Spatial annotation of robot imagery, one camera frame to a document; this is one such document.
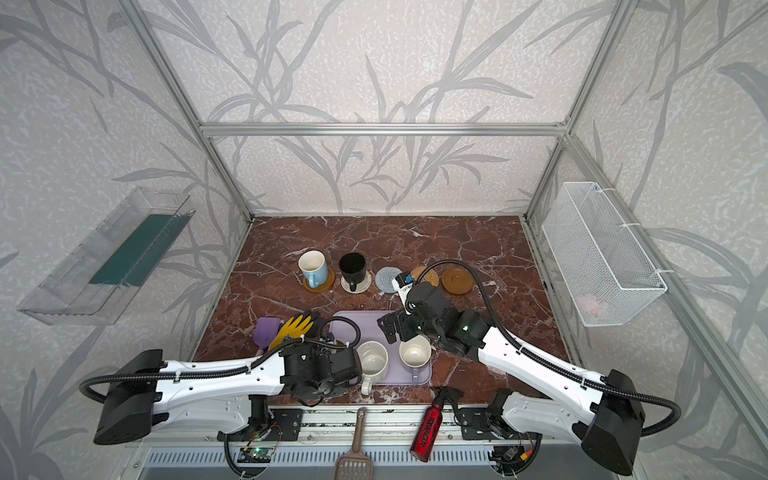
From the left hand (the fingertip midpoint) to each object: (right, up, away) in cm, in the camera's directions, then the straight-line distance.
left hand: (349, 382), depth 77 cm
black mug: (-2, +28, +17) cm, 33 cm away
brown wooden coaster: (-13, +21, +22) cm, 33 cm away
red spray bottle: (+20, -8, -6) cm, 22 cm away
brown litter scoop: (+3, -16, -8) cm, 18 cm away
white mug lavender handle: (+18, +5, +8) cm, 20 cm away
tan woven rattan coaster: (+23, +25, +26) cm, 43 cm away
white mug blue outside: (-15, +28, +20) cm, 38 cm away
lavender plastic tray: (+12, 0, +5) cm, 13 cm away
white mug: (+6, +3, +5) cm, 8 cm away
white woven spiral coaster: (0, +21, +20) cm, 29 cm away
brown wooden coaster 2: (+33, +23, +25) cm, 47 cm away
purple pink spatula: (-28, +10, +12) cm, 32 cm away
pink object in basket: (+60, +21, -4) cm, 64 cm away
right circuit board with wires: (+42, -17, -3) cm, 46 cm away
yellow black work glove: (-18, +11, +12) cm, 24 cm away
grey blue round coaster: (+7, +24, +25) cm, 36 cm away
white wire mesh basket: (+56, +30, -16) cm, 65 cm away
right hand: (+12, +20, -1) cm, 23 cm away
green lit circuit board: (-22, -15, -5) cm, 27 cm away
